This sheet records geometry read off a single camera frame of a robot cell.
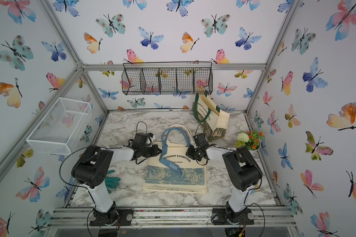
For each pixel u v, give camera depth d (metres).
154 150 0.87
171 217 0.76
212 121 0.91
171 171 0.88
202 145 0.77
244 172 0.49
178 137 1.06
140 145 0.79
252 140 0.86
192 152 0.86
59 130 1.25
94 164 0.50
